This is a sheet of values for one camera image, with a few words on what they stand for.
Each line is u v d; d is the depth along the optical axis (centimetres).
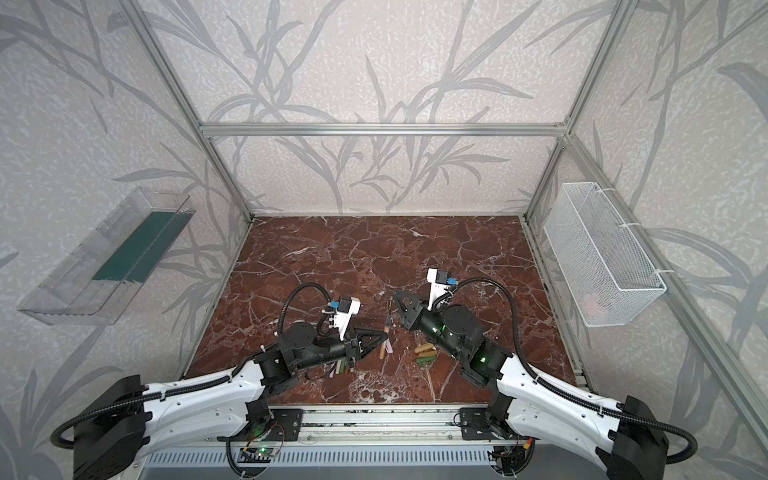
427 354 86
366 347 67
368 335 66
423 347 87
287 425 74
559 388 47
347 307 64
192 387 48
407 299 98
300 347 56
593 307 72
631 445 40
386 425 75
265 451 70
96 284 64
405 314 65
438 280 63
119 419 41
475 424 74
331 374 82
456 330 52
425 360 85
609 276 61
